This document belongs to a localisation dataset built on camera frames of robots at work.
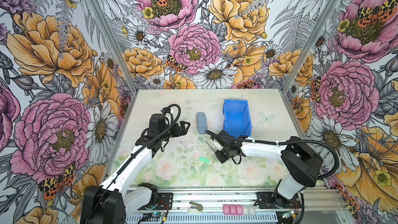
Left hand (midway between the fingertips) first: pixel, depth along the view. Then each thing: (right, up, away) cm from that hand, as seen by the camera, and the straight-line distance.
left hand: (183, 129), depth 83 cm
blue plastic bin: (+33, +2, +22) cm, 40 cm away
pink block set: (+24, -34, -12) cm, 43 cm away
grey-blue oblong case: (+10, +2, +16) cm, 19 cm away
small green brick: (+13, -17, +3) cm, 21 cm away
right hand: (+20, -18, +4) cm, 27 cm away
